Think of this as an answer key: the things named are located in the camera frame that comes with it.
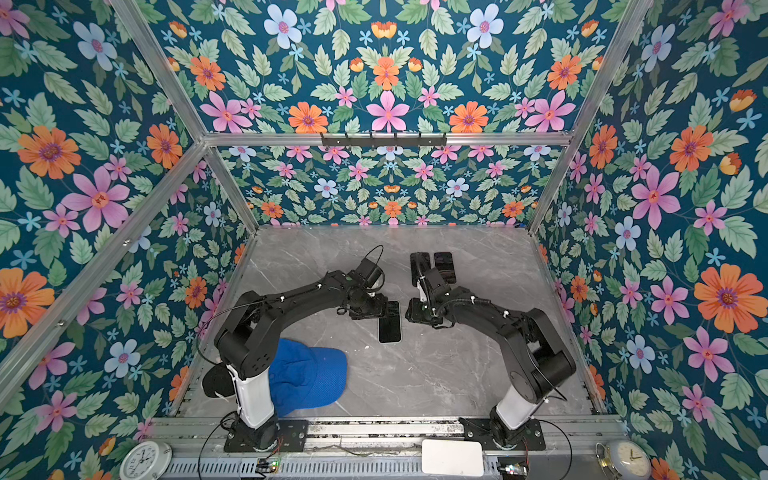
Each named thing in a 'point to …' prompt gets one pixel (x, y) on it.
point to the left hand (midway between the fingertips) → (388, 309)
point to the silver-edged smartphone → (420, 262)
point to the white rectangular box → (452, 457)
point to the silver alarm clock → (624, 459)
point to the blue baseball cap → (303, 377)
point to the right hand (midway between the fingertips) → (410, 313)
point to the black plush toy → (218, 379)
